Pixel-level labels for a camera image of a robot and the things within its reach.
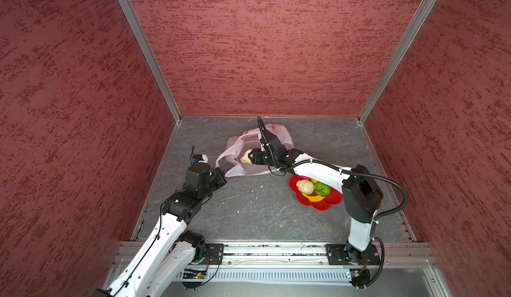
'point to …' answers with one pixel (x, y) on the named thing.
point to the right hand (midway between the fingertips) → (250, 159)
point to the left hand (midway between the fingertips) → (225, 176)
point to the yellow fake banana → (314, 198)
